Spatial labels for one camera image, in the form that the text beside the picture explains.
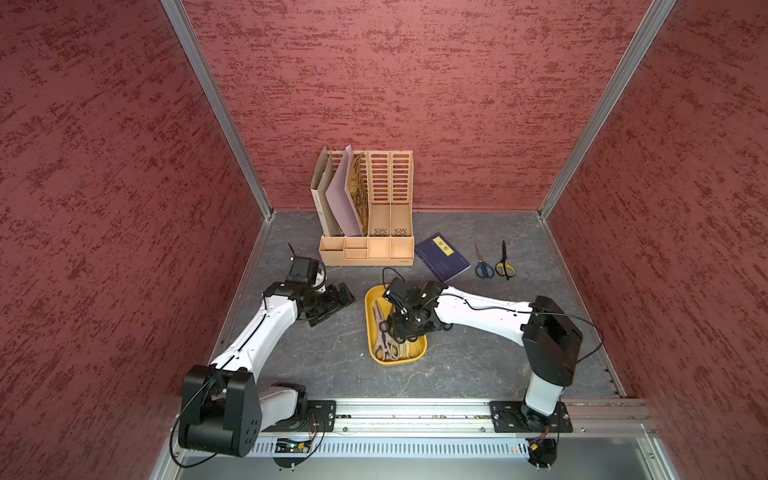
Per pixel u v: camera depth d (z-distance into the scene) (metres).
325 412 0.74
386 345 0.84
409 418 0.76
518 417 0.73
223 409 0.40
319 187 0.86
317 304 0.70
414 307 0.63
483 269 1.03
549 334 0.50
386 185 1.10
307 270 0.68
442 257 1.07
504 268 1.03
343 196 0.87
